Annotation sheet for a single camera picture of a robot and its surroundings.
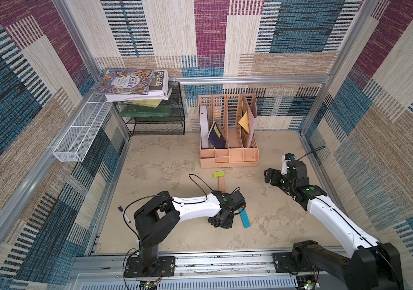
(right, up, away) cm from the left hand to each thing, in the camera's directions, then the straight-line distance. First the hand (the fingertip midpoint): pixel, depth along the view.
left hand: (226, 224), depth 84 cm
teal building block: (+9, +2, +2) cm, 9 cm away
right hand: (+22, +24, +1) cm, 33 cm away
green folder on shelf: (-45, +55, +14) cm, 72 cm away
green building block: (-2, +21, +17) cm, 27 cm away
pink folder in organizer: (+17, +61, +24) cm, 68 cm away
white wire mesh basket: (-59, +37, -13) cm, 71 cm away
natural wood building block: (-1, +16, +13) cm, 21 cm away
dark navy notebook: (-3, +42, +22) cm, 47 cm away
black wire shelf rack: (-43, +50, +35) cm, 75 cm away
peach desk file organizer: (+2, +45, +32) cm, 55 cm away
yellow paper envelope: (+9, +48, +8) cm, 50 cm away
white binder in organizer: (-10, +46, +16) cm, 50 cm away
